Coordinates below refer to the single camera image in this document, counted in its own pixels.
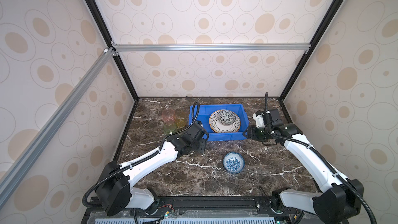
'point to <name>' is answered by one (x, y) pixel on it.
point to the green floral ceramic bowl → (226, 117)
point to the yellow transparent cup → (181, 117)
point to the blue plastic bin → (205, 111)
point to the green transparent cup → (169, 127)
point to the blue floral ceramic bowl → (233, 162)
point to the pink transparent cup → (168, 115)
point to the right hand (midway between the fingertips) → (246, 133)
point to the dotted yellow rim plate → (218, 127)
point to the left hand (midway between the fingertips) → (207, 142)
